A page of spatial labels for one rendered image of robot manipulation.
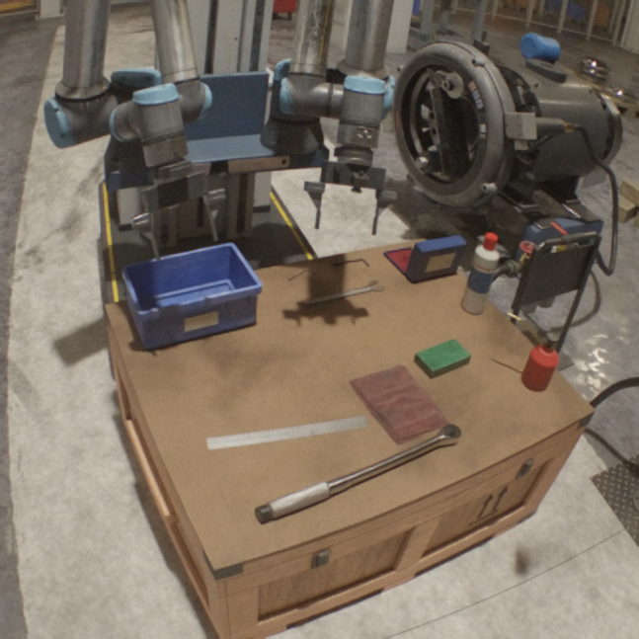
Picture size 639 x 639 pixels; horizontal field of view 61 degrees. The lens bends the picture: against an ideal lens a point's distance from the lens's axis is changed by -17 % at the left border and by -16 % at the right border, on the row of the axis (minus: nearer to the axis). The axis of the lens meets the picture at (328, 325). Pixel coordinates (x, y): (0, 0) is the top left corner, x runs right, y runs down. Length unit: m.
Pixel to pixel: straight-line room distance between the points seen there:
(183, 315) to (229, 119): 0.69
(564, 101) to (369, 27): 1.39
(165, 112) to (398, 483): 0.85
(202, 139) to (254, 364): 0.76
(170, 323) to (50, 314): 1.06
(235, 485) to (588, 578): 1.10
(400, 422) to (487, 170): 1.34
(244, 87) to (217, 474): 1.12
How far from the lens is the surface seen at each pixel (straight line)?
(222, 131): 1.90
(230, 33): 1.89
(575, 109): 2.90
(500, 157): 2.42
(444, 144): 2.59
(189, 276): 1.60
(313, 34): 1.48
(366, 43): 1.69
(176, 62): 1.39
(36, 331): 2.35
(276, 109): 1.79
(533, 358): 1.49
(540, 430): 1.45
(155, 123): 1.22
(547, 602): 1.76
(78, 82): 1.55
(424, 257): 1.70
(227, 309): 1.46
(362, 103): 1.34
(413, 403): 1.38
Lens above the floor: 1.44
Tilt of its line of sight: 39 degrees down
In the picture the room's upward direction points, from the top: 8 degrees clockwise
